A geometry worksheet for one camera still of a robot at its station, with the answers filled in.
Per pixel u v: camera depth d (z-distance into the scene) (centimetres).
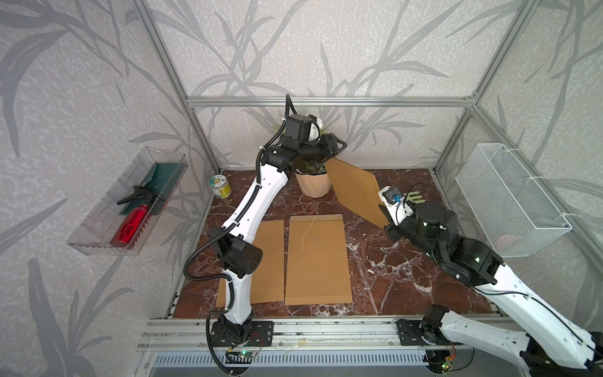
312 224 99
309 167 104
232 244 47
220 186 104
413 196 111
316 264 89
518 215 60
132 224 60
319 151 66
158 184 71
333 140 67
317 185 101
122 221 59
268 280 85
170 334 75
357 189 64
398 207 50
